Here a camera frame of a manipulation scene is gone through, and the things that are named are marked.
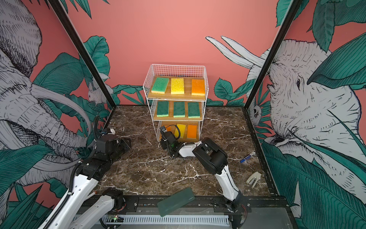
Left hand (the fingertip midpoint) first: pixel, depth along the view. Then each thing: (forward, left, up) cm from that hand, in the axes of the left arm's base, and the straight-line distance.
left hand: (129, 138), depth 74 cm
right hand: (+12, -14, -18) cm, 25 cm away
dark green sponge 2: (+16, -27, +4) cm, 31 cm away
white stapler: (-18, -70, -20) cm, 75 cm away
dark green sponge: (+18, -17, +3) cm, 25 cm away
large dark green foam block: (-27, -24, -21) cm, 42 cm away
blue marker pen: (-4, -70, -21) cm, 74 cm away
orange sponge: (+9, -20, -5) cm, 23 cm away
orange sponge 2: (+17, -35, -20) cm, 44 cm away
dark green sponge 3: (+16, -35, +4) cm, 39 cm away
